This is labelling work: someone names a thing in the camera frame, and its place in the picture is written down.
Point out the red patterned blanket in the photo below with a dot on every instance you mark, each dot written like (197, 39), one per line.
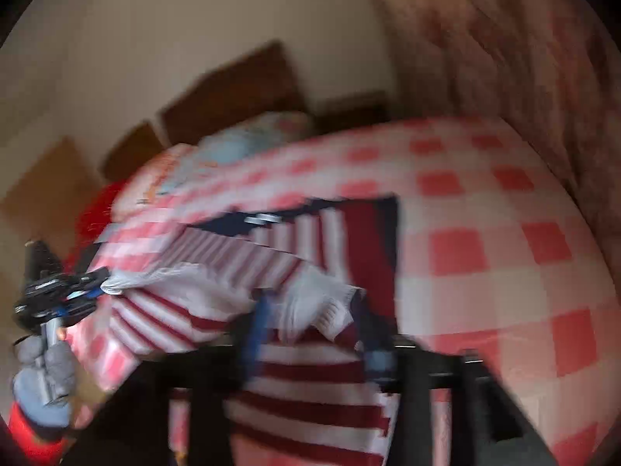
(97, 218)

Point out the large wooden headboard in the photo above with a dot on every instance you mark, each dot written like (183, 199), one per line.
(233, 97)

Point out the pink checked bed sheet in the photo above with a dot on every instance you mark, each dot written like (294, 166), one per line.
(485, 252)

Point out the pink floral pillow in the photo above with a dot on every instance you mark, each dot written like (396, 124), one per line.
(155, 174)

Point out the dark wooden nightstand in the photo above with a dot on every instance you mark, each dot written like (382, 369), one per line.
(354, 109)

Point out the red white striped sweater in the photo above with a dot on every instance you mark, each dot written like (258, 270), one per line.
(301, 412)

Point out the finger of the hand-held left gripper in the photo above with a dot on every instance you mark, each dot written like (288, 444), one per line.
(82, 301)
(90, 279)

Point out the small wooden headboard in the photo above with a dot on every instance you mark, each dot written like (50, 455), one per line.
(131, 153)

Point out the person's left hand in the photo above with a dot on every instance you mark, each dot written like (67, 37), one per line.
(34, 398)

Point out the brown cardboard sheet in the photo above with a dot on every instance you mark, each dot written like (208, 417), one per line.
(43, 189)

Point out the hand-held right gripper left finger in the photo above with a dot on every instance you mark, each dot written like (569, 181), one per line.
(254, 335)

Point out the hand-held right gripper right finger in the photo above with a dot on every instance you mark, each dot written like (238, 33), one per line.
(376, 359)

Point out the light blue floral pillow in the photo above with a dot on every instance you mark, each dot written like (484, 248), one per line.
(252, 138)

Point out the pink floral curtain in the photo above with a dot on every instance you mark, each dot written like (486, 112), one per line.
(509, 58)

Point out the person's left forearm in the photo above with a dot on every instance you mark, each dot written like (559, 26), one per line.
(34, 444)

